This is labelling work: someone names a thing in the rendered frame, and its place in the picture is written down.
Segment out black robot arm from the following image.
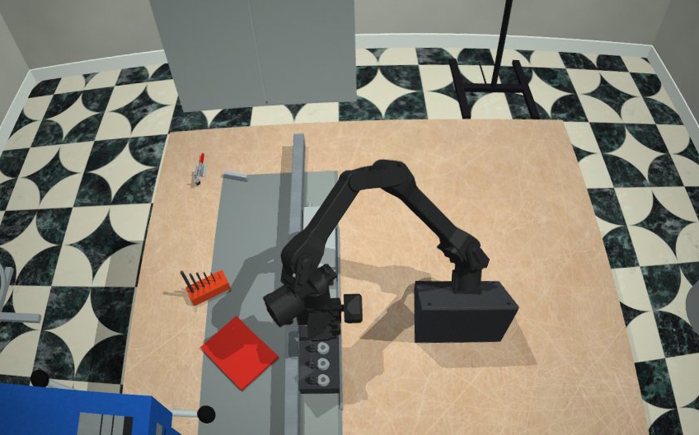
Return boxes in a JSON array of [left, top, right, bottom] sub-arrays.
[[263, 159, 490, 341]]

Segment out red flat square plate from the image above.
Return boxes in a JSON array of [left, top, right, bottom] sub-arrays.
[[201, 316, 279, 391]]

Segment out red drill bit holder with black bits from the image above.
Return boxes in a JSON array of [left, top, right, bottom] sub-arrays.
[[180, 270, 231, 306]]

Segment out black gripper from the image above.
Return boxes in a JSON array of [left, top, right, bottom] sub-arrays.
[[297, 293, 363, 325]]

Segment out grey toggle clamp with red handle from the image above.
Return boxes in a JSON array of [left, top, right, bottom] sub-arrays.
[[194, 153, 207, 185]]

